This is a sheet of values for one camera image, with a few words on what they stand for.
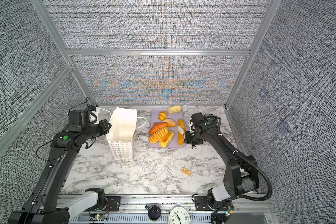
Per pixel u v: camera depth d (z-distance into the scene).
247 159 0.42
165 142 0.92
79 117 0.51
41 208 0.37
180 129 0.91
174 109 1.13
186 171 0.84
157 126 0.98
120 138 0.95
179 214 0.68
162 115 1.08
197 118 0.68
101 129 0.62
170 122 1.02
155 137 0.93
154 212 0.70
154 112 1.16
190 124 0.80
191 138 0.75
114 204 0.73
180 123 0.95
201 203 0.73
